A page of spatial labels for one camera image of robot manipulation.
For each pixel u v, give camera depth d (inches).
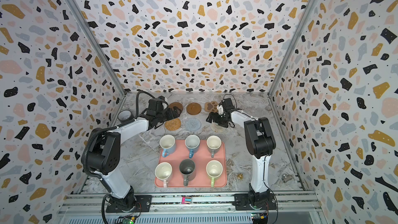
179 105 46.2
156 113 29.5
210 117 36.5
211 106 44.7
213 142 35.2
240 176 31.8
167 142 34.3
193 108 44.5
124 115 41.8
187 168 32.5
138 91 49.1
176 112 34.4
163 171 31.1
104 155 18.7
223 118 34.6
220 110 37.9
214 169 32.4
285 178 32.0
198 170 33.0
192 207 28.8
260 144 21.8
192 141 34.7
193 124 40.6
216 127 40.3
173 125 40.5
